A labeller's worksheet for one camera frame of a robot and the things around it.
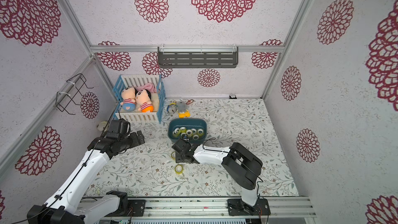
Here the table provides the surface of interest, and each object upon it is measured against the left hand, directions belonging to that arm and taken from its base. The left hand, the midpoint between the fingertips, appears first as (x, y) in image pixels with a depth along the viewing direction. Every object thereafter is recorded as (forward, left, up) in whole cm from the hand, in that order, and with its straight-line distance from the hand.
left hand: (136, 140), depth 81 cm
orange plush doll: (+31, +4, -2) cm, 31 cm away
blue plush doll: (+32, +14, -3) cm, 35 cm away
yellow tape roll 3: (+14, -34, -14) cm, 39 cm away
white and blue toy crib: (+35, -5, -5) cm, 36 cm away
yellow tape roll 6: (-12, -21, -14) cm, 28 cm away
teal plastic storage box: (+16, -30, -13) cm, 37 cm away
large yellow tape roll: (+13, -26, -14) cm, 33 cm away
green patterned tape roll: (+12, -23, -16) cm, 30 cm away
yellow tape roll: (+13, -18, -14) cm, 26 cm away
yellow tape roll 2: (+15, -22, -13) cm, 30 cm away
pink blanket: (+44, +3, -2) cm, 45 cm away
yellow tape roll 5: (-3, -17, -14) cm, 22 cm away
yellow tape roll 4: (+10, -30, -14) cm, 35 cm away
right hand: (-2, -24, -14) cm, 28 cm away
